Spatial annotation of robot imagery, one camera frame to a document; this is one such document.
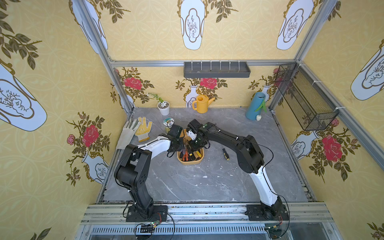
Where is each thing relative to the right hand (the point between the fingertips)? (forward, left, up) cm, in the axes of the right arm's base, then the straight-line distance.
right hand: (197, 144), depth 98 cm
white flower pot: (+26, +25, +7) cm, 37 cm away
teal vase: (+26, -39, +11) cm, 48 cm away
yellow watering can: (+32, -3, +6) cm, 33 cm away
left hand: (-2, +14, 0) cm, 14 cm away
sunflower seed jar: (+14, +21, +4) cm, 26 cm away
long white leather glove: (+8, +50, -2) cm, 51 cm away
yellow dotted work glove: (+10, +39, -1) cm, 41 cm away
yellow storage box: (-10, +6, +2) cm, 11 cm away
